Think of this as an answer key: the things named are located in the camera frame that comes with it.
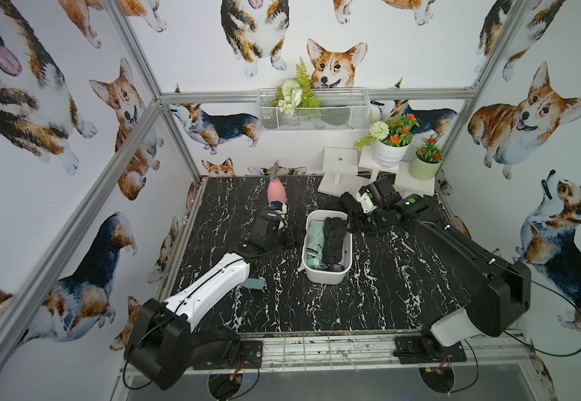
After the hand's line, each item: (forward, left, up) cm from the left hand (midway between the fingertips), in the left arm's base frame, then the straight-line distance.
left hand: (298, 225), depth 83 cm
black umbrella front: (0, -12, -4) cm, 13 cm away
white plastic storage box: (-13, -10, -12) cm, 21 cm away
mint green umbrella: (-2, -6, -8) cm, 10 cm away
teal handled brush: (-13, +16, -15) cm, 26 cm away
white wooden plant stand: (+29, -21, -3) cm, 36 cm away
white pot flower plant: (+23, -32, +18) cm, 43 cm away
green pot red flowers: (+22, -47, +8) cm, 53 cm away
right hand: (-2, -17, +3) cm, 17 cm away
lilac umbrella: (-10, -13, -11) cm, 20 cm away
